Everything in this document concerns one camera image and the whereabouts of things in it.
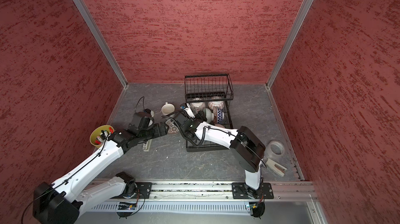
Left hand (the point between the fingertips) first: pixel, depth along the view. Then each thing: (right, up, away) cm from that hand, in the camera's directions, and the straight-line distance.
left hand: (161, 132), depth 80 cm
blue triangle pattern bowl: (+33, +14, +20) cm, 41 cm away
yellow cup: (-34, 0, -1) cm, 34 cm away
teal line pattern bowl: (+25, +8, +12) cm, 29 cm away
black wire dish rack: (+24, +18, +29) cm, 41 cm away
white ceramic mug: (-1, +11, +17) cm, 20 cm away
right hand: (+19, +7, +7) cm, 21 cm away
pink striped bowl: (+18, +13, +20) cm, 30 cm away
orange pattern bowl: (+29, +7, +14) cm, 33 cm away
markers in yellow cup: (-33, -3, +2) cm, 33 cm away
